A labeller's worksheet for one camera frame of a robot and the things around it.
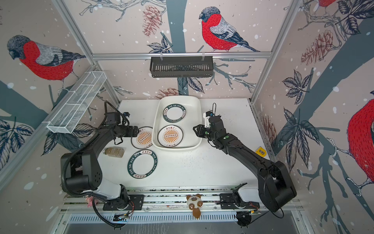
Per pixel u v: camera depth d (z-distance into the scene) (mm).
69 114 727
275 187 411
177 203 750
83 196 770
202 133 737
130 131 815
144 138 978
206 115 770
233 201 728
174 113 1113
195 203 711
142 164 865
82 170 439
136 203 728
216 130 635
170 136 978
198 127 729
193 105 1124
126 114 848
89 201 718
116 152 873
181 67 1063
